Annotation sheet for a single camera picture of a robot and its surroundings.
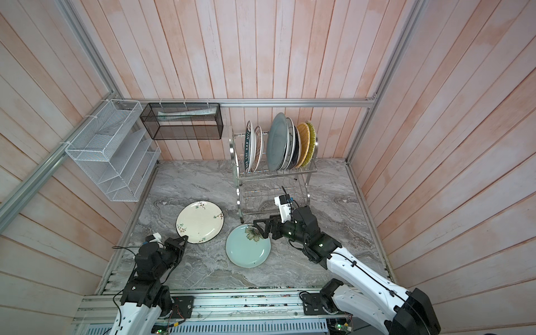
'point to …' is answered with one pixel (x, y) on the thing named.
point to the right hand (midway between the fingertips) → (262, 219)
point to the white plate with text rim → (250, 145)
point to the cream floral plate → (202, 221)
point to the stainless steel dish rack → (257, 192)
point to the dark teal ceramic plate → (277, 142)
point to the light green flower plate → (246, 247)
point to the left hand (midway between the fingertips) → (190, 237)
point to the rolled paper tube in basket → (176, 116)
